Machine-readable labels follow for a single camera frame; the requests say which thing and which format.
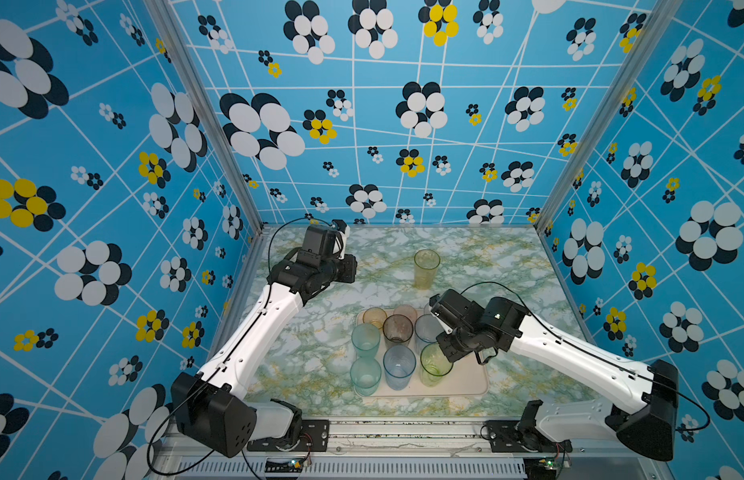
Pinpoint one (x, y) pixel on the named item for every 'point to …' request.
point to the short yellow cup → (374, 315)
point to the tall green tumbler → (434, 364)
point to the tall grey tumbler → (397, 329)
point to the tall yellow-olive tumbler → (426, 263)
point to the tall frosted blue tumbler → (399, 363)
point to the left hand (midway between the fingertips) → (355, 261)
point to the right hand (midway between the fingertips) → (446, 345)
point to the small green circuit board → (277, 465)
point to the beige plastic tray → (467, 378)
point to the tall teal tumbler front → (366, 339)
